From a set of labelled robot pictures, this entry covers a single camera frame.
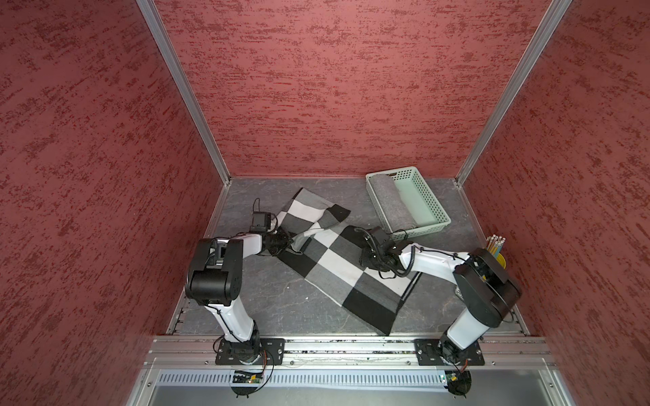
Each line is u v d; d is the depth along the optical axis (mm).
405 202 1106
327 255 952
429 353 735
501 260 834
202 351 757
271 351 744
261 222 794
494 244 795
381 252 713
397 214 979
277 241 852
